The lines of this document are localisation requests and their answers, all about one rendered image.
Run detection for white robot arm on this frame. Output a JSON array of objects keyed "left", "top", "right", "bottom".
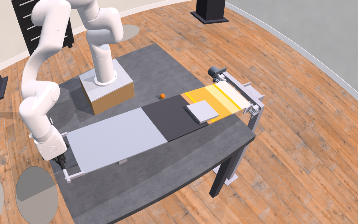
[{"left": 19, "top": 0, "right": 123, "bottom": 142}]

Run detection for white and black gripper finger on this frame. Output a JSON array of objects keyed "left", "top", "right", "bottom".
[
  {"left": 60, "top": 141, "right": 69, "bottom": 163},
  {"left": 52, "top": 157, "right": 60, "bottom": 165}
]

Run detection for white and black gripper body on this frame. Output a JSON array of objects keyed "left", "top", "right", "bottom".
[{"left": 34, "top": 125, "right": 67, "bottom": 161}]

